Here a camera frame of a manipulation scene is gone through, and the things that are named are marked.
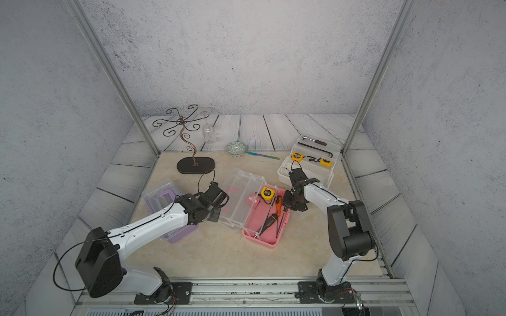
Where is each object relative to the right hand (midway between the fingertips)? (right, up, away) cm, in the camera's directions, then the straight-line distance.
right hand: (286, 205), depth 92 cm
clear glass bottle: (-39, +35, +12) cm, 54 cm away
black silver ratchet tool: (+20, +32, +19) cm, 42 cm away
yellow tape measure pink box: (-9, +6, -5) cm, 12 cm away
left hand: (-31, -1, -8) cm, 32 cm away
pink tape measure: (-15, +3, -5) cm, 16 cm away
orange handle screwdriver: (-4, 0, +2) cm, 4 cm away
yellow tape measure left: (+8, +23, +15) cm, 29 cm away
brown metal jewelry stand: (-52, +18, +22) cm, 59 cm away
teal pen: (-8, +23, +27) cm, 37 cm away
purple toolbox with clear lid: (-56, +5, -4) cm, 57 cm away
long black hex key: (+19, +28, +16) cm, 37 cm away
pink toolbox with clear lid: (-14, +1, -6) cm, 15 cm away
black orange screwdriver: (-8, -7, -5) cm, 12 cm away
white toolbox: (+18, +23, +15) cm, 33 cm away
